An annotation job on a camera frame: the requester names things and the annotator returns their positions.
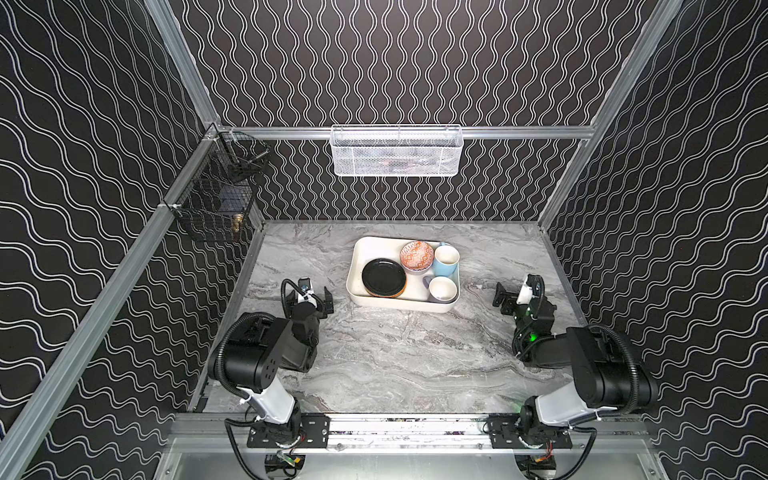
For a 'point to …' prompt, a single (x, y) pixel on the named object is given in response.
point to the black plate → (384, 278)
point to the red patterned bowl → (416, 257)
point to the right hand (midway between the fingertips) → (520, 286)
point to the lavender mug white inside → (441, 289)
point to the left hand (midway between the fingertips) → (309, 290)
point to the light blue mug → (446, 258)
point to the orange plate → (397, 295)
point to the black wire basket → (213, 198)
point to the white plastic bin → (362, 250)
